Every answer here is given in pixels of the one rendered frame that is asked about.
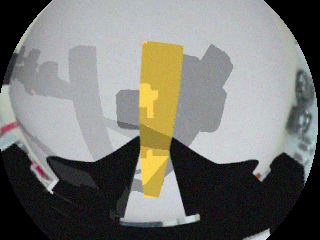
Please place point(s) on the small orange-brown block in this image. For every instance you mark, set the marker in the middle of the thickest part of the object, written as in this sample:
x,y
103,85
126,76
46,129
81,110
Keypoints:
x,y
258,175

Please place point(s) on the yellow bar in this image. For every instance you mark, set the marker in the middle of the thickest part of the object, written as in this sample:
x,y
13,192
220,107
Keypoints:
x,y
160,75

